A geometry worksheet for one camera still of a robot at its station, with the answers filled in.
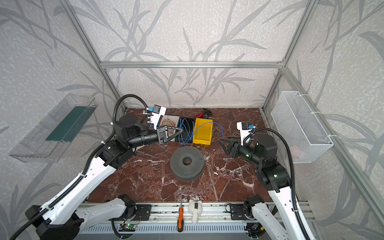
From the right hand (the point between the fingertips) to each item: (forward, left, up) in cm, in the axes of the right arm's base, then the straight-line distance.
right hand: (224, 134), depth 66 cm
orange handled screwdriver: (-30, +20, -29) cm, 46 cm away
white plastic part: (-24, +13, -28) cm, 39 cm away
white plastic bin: (+30, +29, -25) cm, 48 cm away
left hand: (-3, +17, +9) cm, 19 cm away
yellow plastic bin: (+20, +10, -27) cm, 35 cm away
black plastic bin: (+35, +22, -31) cm, 51 cm away
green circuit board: (-32, +46, -32) cm, 65 cm away
